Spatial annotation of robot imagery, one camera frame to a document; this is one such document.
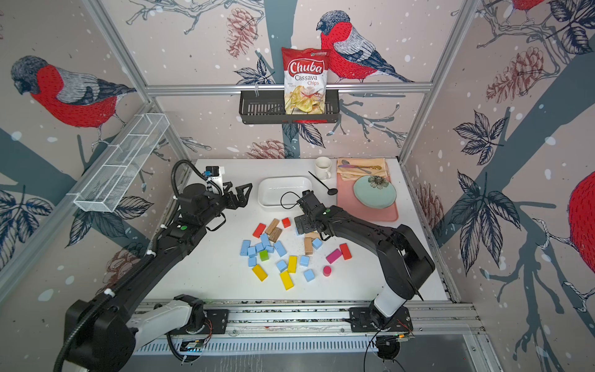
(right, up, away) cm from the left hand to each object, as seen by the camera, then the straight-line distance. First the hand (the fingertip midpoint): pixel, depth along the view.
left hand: (244, 180), depth 77 cm
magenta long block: (+32, -30, +11) cm, 45 cm away
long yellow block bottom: (+14, -37, +5) cm, 40 cm away
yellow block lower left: (+4, -35, +7) cm, 36 cm away
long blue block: (-3, -27, +13) cm, 30 cm away
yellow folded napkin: (+45, +3, +37) cm, 58 cm away
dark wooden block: (+8, -23, +17) cm, 30 cm away
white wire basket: (-43, +6, +2) cm, 44 cm away
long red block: (+1, -21, +18) cm, 28 cm away
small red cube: (+13, -18, +20) cm, 30 cm away
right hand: (+22, -16, +14) cm, 31 cm away
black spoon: (+34, -6, +30) cm, 45 cm away
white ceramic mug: (+30, +6, +30) cm, 43 cm away
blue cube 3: (+12, -32, +7) cm, 35 cm away
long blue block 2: (+11, -27, +13) cm, 32 cm away
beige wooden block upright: (+22, -26, +13) cm, 37 cm away
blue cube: (+26, -25, +13) cm, 38 cm away
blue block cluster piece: (+5, -25, +15) cm, 30 cm away
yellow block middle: (+16, -32, +8) cm, 37 cm away
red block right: (+37, -28, +12) cm, 48 cm away
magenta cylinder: (+29, -33, +5) cm, 44 cm away
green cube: (+5, -29, +11) cm, 32 cm away
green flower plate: (+55, -6, +31) cm, 63 cm away
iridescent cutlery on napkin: (+43, +8, +42) cm, 61 cm away
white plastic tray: (+10, -6, +30) cm, 32 cm away
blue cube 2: (0, -32, +11) cm, 34 cm away
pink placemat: (+41, -11, +27) cm, 50 cm away
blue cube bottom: (+22, -35, +6) cm, 42 cm away
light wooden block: (+7, -20, +18) cm, 28 cm away
